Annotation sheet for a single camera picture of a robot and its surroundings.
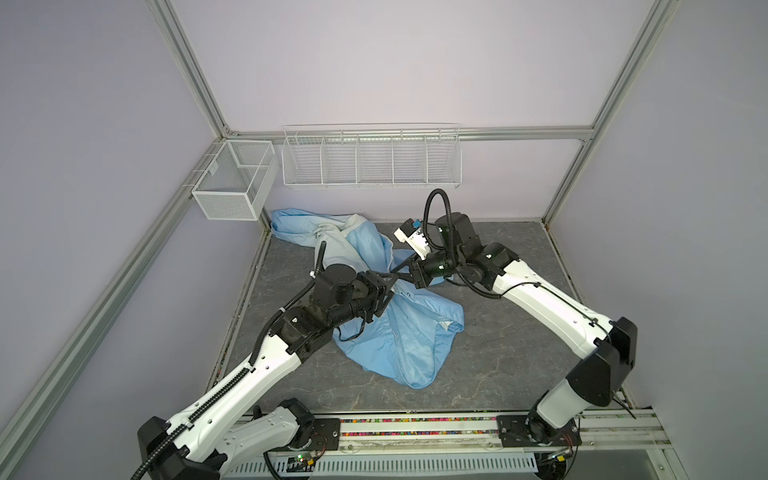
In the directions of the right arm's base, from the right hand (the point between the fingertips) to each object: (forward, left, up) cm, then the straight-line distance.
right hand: (392, 275), depth 72 cm
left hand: (-4, -2, +2) cm, 5 cm away
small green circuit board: (-35, +23, -30) cm, 51 cm away
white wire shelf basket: (+46, +7, +3) cm, 47 cm away
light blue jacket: (-7, -1, -25) cm, 26 cm away
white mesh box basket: (+42, +54, -3) cm, 69 cm away
